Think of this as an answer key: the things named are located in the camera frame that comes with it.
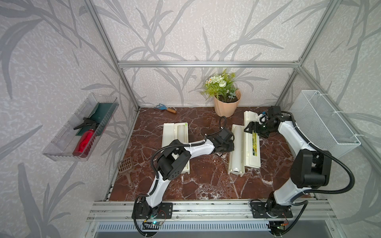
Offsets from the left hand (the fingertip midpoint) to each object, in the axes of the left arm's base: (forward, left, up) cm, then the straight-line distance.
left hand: (234, 147), depth 91 cm
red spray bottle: (-15, +68, +29) cm, 75 cm away
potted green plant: (+31, +8, +23) cm, 39 cm away
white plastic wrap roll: (-5, -1, 0) cm, 6 cm away
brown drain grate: (-11, +66, -5) cm, 67 cm away
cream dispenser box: (-10, 0, 0) cm, 10 cm away
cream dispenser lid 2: (-2, -8, +10) cm, 13 cm away
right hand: (+7, -9, +8) cm, 14 cm away
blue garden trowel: (+42, +55, -8) cm, 69 cm away
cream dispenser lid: (+9, +42, +1) cm, 43 cm away
